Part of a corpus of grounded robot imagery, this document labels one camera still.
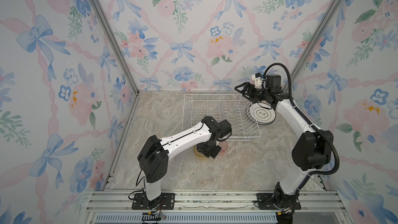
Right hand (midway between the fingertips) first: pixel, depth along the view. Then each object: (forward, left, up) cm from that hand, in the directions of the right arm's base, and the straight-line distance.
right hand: (239, 90), depth 86 cm
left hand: (-32, +16, -14) cm, 39 cm away
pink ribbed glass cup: (-31, +11, -4) cm, 33 cm away
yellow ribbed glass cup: (-33, +22, -9) cm, 41 cm away
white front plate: (+1, -20, -23) cm, 30 cm away
